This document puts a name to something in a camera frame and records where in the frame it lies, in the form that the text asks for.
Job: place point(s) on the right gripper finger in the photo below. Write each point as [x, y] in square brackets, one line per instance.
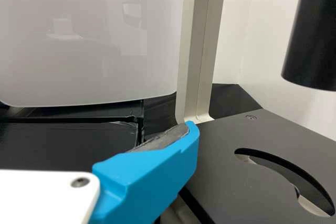
[147, 176]

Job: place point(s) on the black platform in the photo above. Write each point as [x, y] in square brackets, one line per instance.
[160, 113]

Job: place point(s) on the black tray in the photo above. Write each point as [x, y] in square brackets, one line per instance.
[65, 142]

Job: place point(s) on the cream microscope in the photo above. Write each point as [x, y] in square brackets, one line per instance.
[249, 169]

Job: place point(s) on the white box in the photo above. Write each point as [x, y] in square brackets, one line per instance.
[92, 37]

